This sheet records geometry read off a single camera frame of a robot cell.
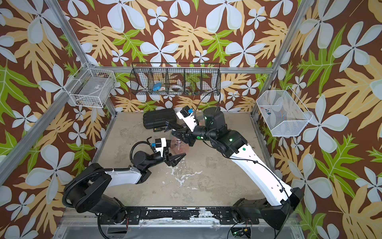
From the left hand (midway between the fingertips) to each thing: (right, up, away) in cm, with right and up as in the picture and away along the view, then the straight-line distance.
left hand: (183, 145), depth 70 cm
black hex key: (-27, 0, +34) cm, 44 cm away
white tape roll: (-6, +35, +29) cm, 46 cm away
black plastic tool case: (-21, +16, +42) cm, 50 cm away
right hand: (-3, +7, -8) cm, 12 cm away
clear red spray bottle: (-3, -1, +4) cm, 5 cm away
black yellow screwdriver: (-22, +7, +38) cm, 44 cm away
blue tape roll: (-19, +36, +26) cm, 48 cm away
